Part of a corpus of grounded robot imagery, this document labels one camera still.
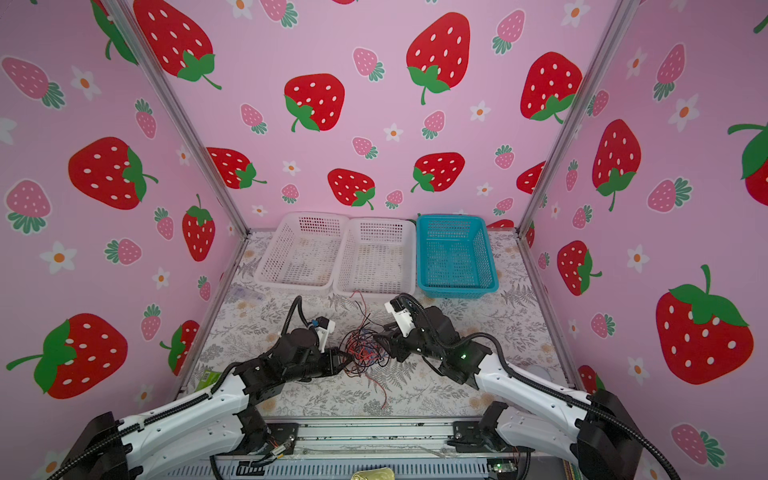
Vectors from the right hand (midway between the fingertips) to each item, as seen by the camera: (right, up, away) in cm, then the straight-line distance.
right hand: (377, 333), depth 74 cm
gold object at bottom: (0, -29, -9) cm, 31 cm away
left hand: (-6, -8, +3) cm, 10 cm away
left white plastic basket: (-31, +21, +39) cm, 54 cm away
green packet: (-49, -16, +9) cm, 52 cm away
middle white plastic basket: (-3, +19, +37) cm, 42 cm away
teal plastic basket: (+28, +20, +40) cm, 53 cm away
